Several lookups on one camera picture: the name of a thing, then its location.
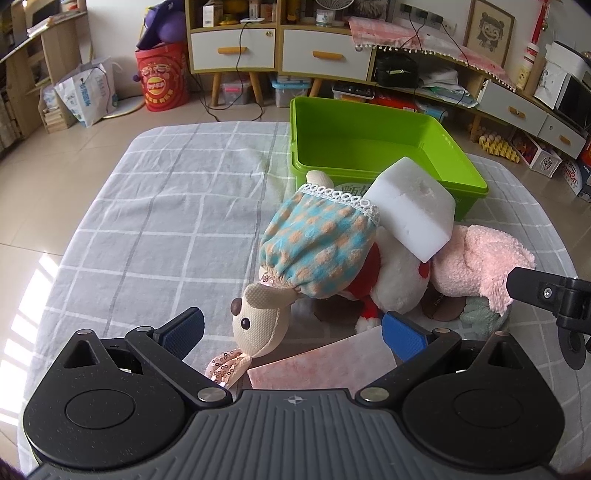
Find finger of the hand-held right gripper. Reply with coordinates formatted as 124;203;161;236
506;267;591;370

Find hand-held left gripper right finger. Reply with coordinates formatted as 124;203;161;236
355;311;527;407

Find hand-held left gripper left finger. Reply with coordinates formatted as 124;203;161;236
55;307;234;409

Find pink plush toy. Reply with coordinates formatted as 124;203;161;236
431;224;537;315

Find red and white santa plush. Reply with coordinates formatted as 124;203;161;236
318;226;432;333

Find grey-green plush toy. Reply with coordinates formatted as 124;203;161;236
462;295;511;337

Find pink marbled sponge sheet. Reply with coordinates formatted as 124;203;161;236
248;325;399;402

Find white sponge block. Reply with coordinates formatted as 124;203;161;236
369;157;457;264

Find plush doll with dotted dress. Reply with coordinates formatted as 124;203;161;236
204;170;382;386

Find green plastic bin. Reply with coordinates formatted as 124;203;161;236
289;96;489;222

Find red cardboard box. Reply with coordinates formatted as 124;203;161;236
573;138;591;204

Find white cardboard box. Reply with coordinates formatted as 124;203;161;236
522;134;564;178

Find yellow egg tray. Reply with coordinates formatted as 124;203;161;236
478;131;520;162

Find low cabinet with grey drawers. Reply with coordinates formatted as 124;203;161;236
468;76;587;160

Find clear plastic storage box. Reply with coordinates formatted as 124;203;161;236
270;76;312;108
221;80;254;108

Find red printed bucket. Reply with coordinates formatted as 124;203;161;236
135;41;190;113

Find white paper bag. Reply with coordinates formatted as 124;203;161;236
54;58;118;127

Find black bag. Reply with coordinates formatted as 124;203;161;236
373;52;419;86

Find framed cartoon picture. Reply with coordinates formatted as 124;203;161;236
464;0;515;70

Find red hanging ornament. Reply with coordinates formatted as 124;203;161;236
531;0;552;42

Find pink lace-edged cloth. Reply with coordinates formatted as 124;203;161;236
348;16;518;88

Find wooden cabinet with white drawers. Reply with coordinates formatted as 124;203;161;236
185;0;377;107

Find wooden bookshelf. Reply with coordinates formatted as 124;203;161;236
0;0;88;148

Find purple plush toy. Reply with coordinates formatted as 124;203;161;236
136;0;188;49

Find small white desk fan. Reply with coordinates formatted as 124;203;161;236
314;0;356;26

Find brown round pad with strap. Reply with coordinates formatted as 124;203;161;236
422;288;467;321

